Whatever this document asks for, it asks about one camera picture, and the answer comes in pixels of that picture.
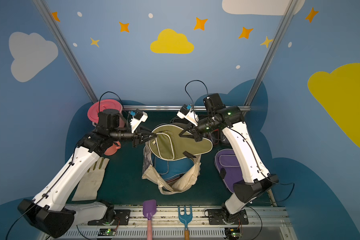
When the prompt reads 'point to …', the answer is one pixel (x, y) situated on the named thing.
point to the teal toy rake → (185, 219)
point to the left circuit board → (107, 232)
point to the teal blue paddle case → (167, 169)
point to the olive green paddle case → (168, 144)
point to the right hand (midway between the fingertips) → (185, 132)
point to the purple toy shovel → (149, 210)
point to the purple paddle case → (229, 167)
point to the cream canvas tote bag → (183, 182)
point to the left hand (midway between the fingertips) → (156, 133)
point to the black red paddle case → (217, 136)
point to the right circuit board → (232, 233)
